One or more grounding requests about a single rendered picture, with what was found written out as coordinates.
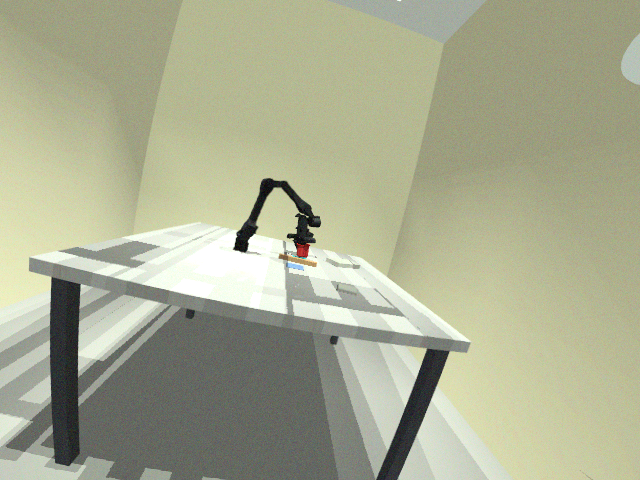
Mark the tan wooden bar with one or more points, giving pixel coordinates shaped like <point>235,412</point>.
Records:
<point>297,260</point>

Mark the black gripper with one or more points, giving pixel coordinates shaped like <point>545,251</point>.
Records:
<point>301,236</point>

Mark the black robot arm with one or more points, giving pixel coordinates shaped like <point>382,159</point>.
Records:
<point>249,228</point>

